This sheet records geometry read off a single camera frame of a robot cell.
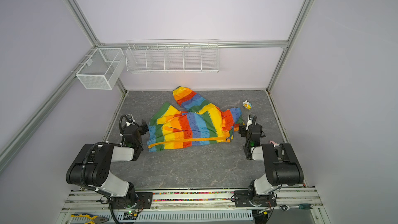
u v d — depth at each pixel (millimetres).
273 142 915
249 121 825
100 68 988
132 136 707
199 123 963
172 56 973
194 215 708
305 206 708
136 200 723
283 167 449
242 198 739
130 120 780
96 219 681
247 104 1083
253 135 708
